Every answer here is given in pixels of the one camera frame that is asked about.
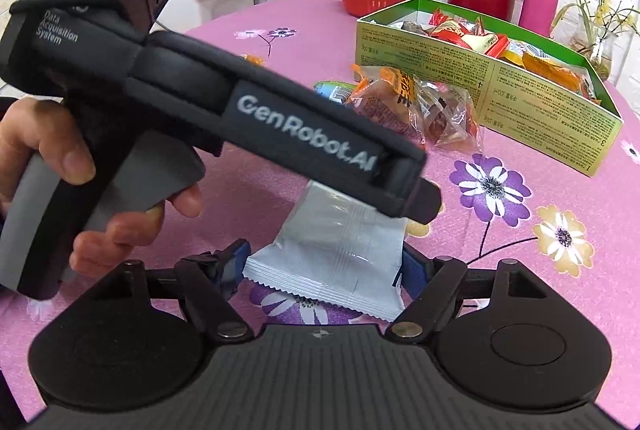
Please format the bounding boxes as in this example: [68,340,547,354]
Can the blue green snack packet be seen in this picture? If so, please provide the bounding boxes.
[314,80,356,104]

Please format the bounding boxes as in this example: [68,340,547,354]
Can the orange fruit snack packet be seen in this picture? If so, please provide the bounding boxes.
[522,52,600,103]

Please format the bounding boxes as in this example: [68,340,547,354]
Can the yellow orange snack packet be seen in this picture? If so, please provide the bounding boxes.
[242,54,265,66]

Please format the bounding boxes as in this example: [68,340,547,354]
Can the glass vase with plant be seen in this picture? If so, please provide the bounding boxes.
[550,0,639,84]

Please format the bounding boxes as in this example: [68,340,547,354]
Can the green cardboard snack box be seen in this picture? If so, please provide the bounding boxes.
[355,0,623,177]

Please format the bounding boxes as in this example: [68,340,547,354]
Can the clear packet dark candies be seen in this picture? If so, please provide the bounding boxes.
[418,80,482,154]

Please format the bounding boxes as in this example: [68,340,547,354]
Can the white foil snack packet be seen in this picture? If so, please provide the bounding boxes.
[243,181,407,322]

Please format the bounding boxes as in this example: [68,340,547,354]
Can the red cracker snack packet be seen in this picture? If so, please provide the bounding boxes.
[426,9,509,58]

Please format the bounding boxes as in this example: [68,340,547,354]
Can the orange label pastry packet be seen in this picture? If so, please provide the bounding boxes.
[345,64,426,150]

